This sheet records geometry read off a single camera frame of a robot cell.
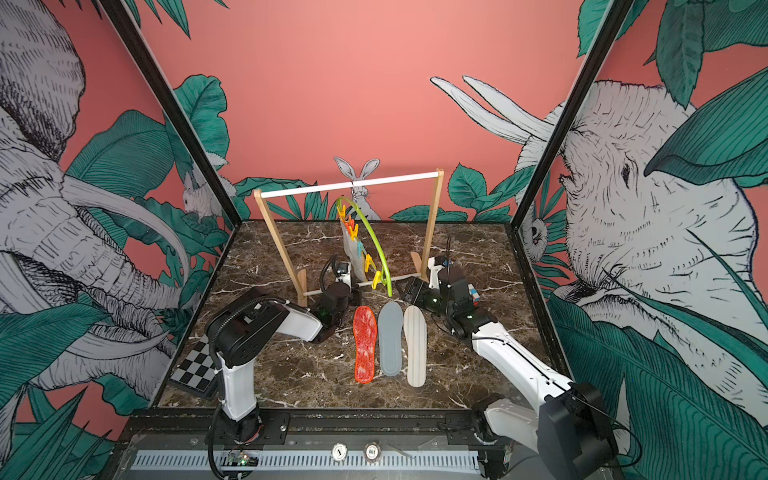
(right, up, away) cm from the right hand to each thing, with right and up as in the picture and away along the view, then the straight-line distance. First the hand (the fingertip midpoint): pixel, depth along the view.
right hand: (403, 283), depth 80 cm
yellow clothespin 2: (-18, +20, +10) cm, 29 cm away
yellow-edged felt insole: (-13, +9, +2) cm, 16 cm away
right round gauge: (-7, -37, -14) cm, 40 cm away
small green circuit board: (-40, -41, -10) cm, 58 cm away
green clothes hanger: (-8, +12, -12) cm, 18 cm away
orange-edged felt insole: (-11, -17, +10) cm, 23 cm away
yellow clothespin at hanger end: (-7, +2, -9) cm, 11 cm away
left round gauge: (-16, -40, -9) cm, 44 cm away
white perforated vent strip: (-23, -42, -10) cm, 49 cm away
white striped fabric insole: (+5, -17, +11) cm, 21 cm away
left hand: (-14, +1, +17) cm, 22 cm away
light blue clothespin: (-12, +10, 0) cm, 15 cm away
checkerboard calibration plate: (-56, -24, 0) cm, 61 cm away
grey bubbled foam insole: (-4, -16, +10) cm, 19 cm away
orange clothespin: (-16, +17, +4) cm, 23 cm away
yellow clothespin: (-14, +14, +2) cm, 20 cm away
